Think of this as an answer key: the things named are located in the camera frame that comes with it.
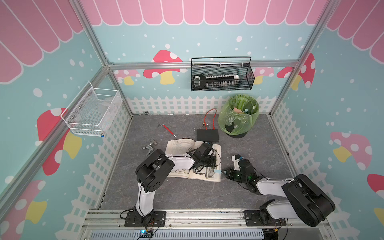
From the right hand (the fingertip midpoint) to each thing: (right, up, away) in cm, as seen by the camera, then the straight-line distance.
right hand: (222, 170), depth 90 cm
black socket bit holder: (-13, +53, 0) cm, 55 cm away
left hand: (-3, +3, +3) cm, 5 cm away
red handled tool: (-37, +25, +23) cm, 50 cm away
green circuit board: (-40, -26, -17) cm, 51 cm away
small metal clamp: (-46, +12, +9) cm, 48 cm away
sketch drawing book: (-24, +14, +8) cm, 29 cm away
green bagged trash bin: (+10, +28, +5) cm, 30 cm away
